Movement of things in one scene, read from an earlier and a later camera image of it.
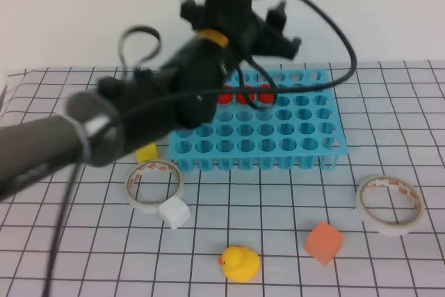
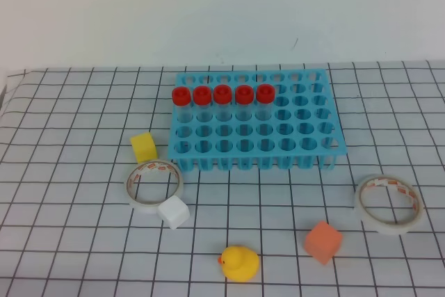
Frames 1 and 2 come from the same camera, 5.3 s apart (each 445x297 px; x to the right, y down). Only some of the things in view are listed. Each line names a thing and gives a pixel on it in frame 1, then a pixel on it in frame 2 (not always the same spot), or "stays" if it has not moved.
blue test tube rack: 267,119 stays
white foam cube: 174,211 stays
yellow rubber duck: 240,263 stays
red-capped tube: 244,110 -> 222,99
